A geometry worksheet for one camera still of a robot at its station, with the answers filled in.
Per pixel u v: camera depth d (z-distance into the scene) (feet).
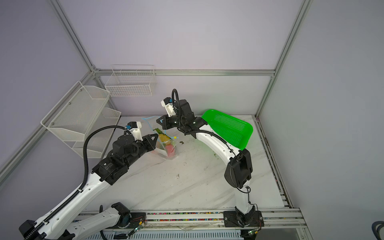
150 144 1.97
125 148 1.63
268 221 2.44
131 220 2.39
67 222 1.27
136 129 2.01
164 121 2.17
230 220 2.40
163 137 2.83
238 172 1.76
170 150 2.66
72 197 1.37
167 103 2.21
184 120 2.01
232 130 3.64
